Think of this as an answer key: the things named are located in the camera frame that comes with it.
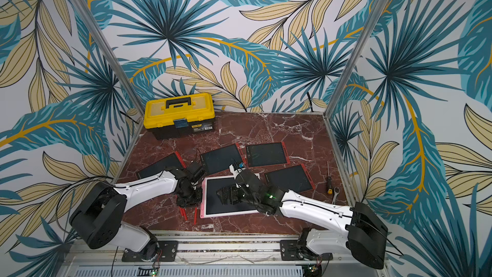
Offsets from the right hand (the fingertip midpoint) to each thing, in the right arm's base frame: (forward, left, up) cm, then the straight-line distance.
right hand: (225, 190), depth 76 cm
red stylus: (-6, +13, -13) cm, 19 cm away
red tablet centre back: (+23, +5, -14) cm, 27 cm away
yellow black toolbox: (+38, +25, +3) cm, 45 cm away
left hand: (-2, +13, -12) cm, 18 cm away
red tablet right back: (+24, -18, -12) cm, 33 cm away
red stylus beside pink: (-4, +19, -13) cm, 24 cm away
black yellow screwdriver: (+8, -49, -13) cm, 51 cm away
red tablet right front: (+10, -33, -13) cm, 37 cm away
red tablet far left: (+22, +29, -12) cm, 38 cm away
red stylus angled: (-5, +18, -13) cm, 23 cm away
